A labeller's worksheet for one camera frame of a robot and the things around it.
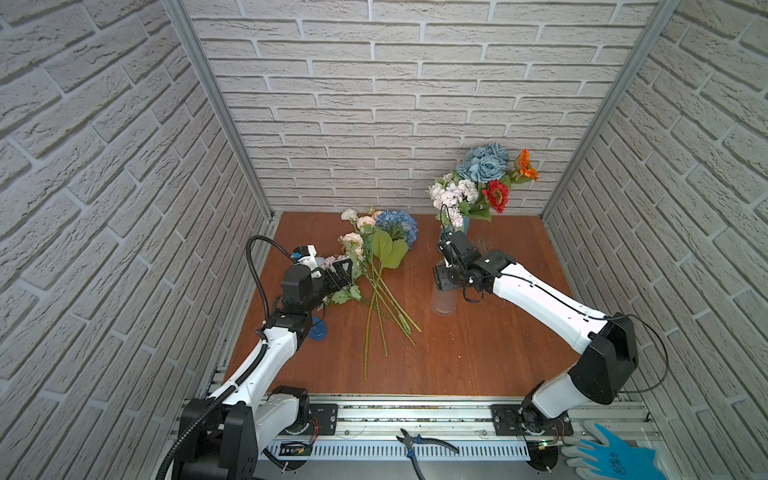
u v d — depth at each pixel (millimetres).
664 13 694
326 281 724
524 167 757
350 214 1173
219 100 855
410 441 699
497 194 804
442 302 902
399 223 1066
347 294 928
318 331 870
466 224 942
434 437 723
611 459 684
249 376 459
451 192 832
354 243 1005
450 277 726
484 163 793
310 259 731
